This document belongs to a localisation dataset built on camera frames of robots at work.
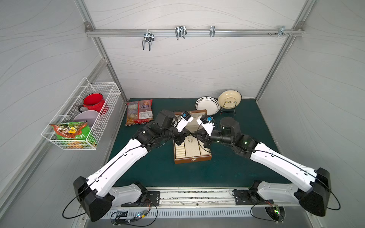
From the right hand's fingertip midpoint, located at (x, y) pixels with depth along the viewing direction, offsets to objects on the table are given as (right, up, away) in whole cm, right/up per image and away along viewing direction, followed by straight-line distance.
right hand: (192, 132), depth 68 cm
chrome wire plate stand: (+35, +10, +43) cm, 57 cm away
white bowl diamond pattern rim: (+18, +16, +48) cm, 53 cm away
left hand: (-1, 0, +1) cm, 2 cm away
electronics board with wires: (-24, -42, 0) cm, 48 cm away
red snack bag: (-39, +9, +38) cm, 55 cm away
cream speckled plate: (+29, +19, +33) cm, 48 cm away
